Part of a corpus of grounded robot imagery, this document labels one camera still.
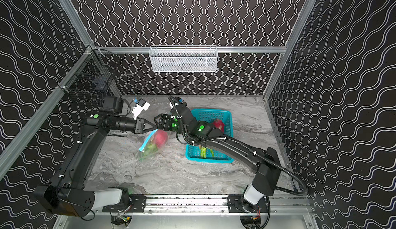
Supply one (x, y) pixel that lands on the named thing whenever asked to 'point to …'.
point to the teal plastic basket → (193, 152)
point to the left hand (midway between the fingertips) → (158, 128)
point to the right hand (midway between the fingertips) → (159, 119)
